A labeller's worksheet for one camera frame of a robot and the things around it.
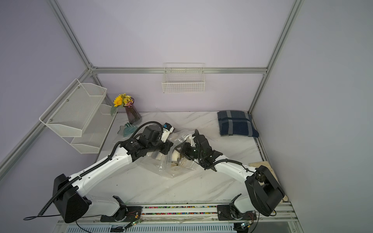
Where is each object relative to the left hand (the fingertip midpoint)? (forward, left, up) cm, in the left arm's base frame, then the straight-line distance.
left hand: (171, 145), depth 78 cm
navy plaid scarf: (+29, -44, -14) cm, 55 cm away
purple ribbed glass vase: (+32, +32, -8) cm, 46 cm away
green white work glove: (+22, +36, -15) cm, 45 cm away
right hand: (-1, -3, -5) cm, 6 cm away
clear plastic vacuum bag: (-7, +6, -7) cm, 12 cm away
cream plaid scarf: (-4, -2, -5) cm, 7 cm away
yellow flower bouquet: (+31, +35, +6) cm, 47 cm away
